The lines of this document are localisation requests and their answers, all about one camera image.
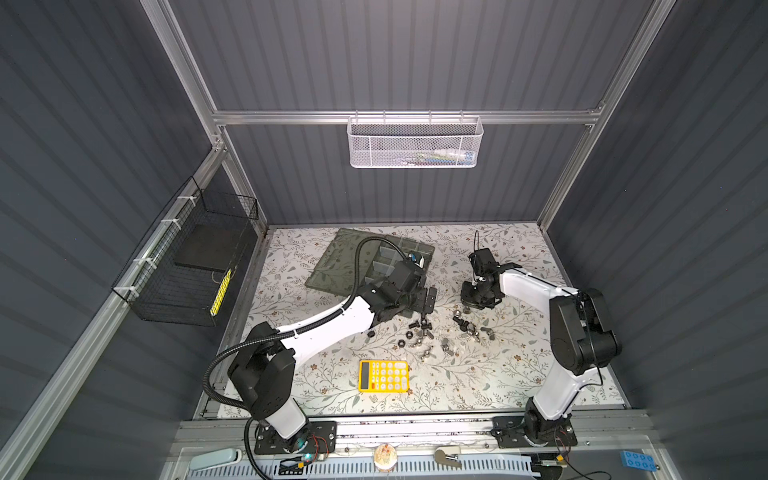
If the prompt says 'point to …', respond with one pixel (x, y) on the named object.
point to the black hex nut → (401, 341)
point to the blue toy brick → (638, 461)
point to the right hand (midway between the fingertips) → (468, 302)
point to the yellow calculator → (383, 376)
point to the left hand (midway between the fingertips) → (422, 290)
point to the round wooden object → (385, 456)
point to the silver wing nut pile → (470, 327)
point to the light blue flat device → (215, 458)
